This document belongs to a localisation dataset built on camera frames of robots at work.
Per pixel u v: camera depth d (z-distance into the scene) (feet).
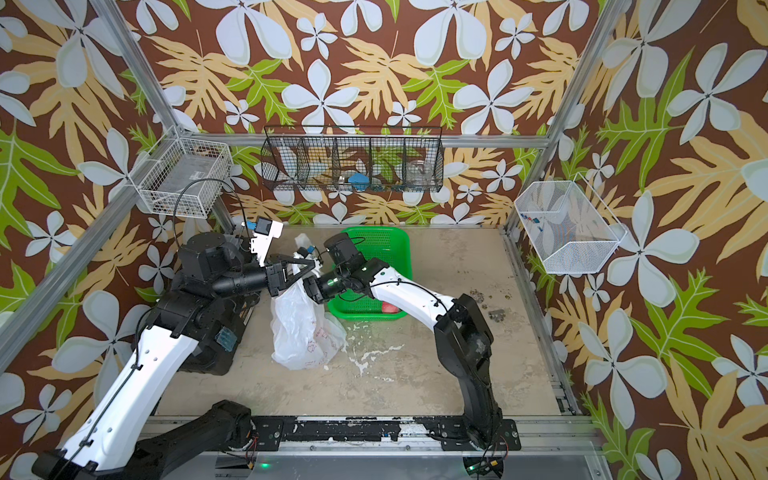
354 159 3.20
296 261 1.92
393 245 3.39
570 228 2.75
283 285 1.91
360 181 3.12
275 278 1.75
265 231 1.77
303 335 2.13
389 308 2.97
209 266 1.55
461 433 2.44
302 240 2.75
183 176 2.82
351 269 2.17
